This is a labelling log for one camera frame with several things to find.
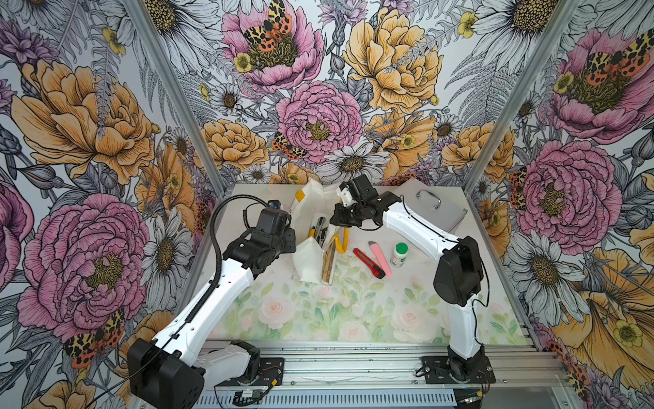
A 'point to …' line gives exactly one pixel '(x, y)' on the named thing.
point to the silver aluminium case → (441, 206)
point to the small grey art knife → (318, 227)
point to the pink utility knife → (382, 259)
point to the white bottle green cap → (399, 255)
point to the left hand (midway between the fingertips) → (284, 243)
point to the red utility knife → (377, 272)
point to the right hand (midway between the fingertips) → (331, 225)
